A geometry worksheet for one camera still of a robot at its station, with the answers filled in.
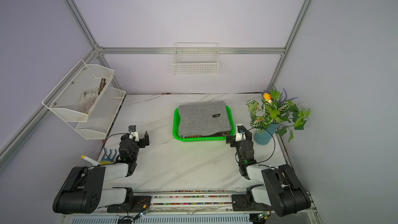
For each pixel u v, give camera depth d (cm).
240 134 74
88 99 78
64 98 69
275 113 65
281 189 43
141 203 73
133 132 77
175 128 92
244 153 67
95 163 71
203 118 90
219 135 87
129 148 69
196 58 98
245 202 73
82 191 43
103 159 88
